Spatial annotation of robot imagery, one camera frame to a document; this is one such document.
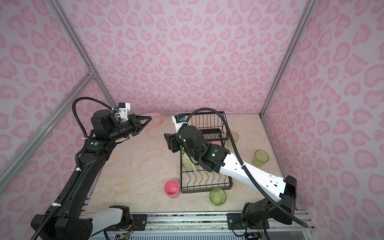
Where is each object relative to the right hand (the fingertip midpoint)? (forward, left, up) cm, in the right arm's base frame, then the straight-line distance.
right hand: (170, 132), depth 64 cm
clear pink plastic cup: (+10, +8, -3) cm, 13 cm away
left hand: (+7, +9, +3) cm, 11 cm away
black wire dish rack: (+10, -20, -7) cm, 23 cm away
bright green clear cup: (-16, -23, -35) cm, 45 cm away
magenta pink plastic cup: (-13, +2, -33) cm, 36 cm away
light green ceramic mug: (-2, -6, -26) cm, 27 cm away
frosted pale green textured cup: (+17, -35, -28) cm, 48 cm away
